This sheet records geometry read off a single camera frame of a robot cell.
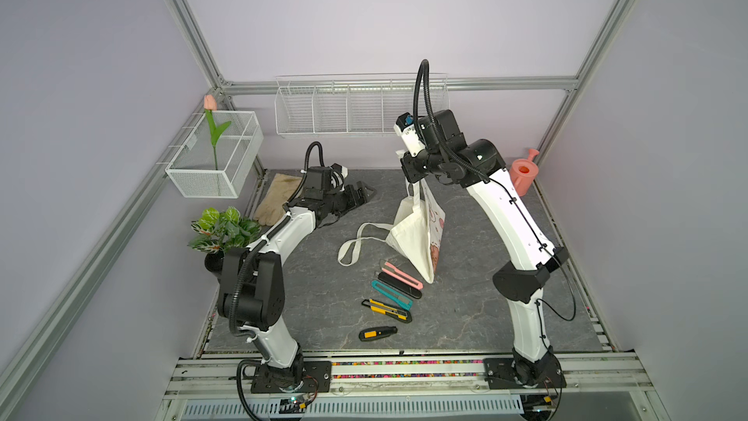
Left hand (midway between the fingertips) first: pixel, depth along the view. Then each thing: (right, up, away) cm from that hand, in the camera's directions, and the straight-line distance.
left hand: (370, 198), depth 88 cm
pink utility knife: (+10, -24, +3) cm, 26 cm away
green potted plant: (-40, -8, -13) cm, 42 cm away
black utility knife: (+9, -27, +1) cm, 29 cm away
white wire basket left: (-43, +12, -6) cm, 45 cm away
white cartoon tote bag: (+13, -10, -8) cm, 18 cm away
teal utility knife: (+7, -30, -1) cm, 30 cm away
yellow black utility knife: (+9, -33, -5) cm, 35 cm away
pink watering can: (+55, +9, +17) cm, 59 cm away
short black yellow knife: (+2, -38, -7) cm, 38 cm away
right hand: (+10, +10, -14) cm, 20 cm away
